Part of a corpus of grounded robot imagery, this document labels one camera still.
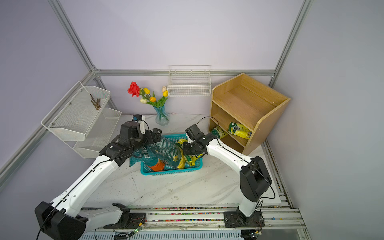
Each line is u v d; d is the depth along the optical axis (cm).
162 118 111
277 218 76
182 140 95
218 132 105
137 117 65
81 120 78
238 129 86
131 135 56
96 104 84
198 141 62
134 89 83
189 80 97
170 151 79
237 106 82
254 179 45
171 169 81
